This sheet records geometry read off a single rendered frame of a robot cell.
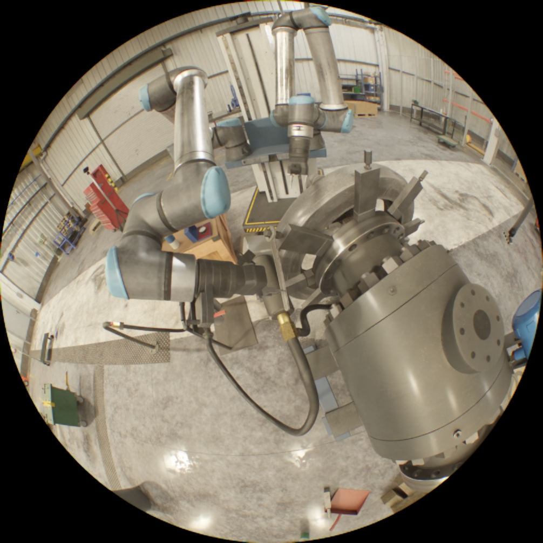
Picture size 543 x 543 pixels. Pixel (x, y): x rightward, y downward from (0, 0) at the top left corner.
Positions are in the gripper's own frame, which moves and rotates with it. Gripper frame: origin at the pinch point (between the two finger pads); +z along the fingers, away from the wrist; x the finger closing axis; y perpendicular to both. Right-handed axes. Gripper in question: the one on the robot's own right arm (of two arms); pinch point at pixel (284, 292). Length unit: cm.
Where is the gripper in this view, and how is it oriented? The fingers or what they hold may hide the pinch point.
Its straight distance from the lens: 42.9
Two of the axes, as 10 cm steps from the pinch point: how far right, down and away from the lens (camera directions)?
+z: 8.4, 0.6, 5.4
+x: -5.1, 4.3, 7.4
